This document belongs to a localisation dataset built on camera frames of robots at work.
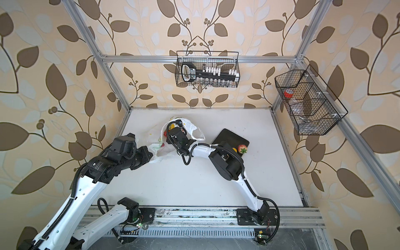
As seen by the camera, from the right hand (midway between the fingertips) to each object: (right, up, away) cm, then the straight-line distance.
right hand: (170, 133), depth 96 cm
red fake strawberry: (+44, -9, -5) cm, 45 cm away
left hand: (-1, -7, -25) cm, 26 cm away
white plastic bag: (-1, -6, -19) cm, 19 cm away
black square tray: (+41, -5, +8) cm, 42 cm away
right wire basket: (+75, +14, -21) cm, 79 cm away
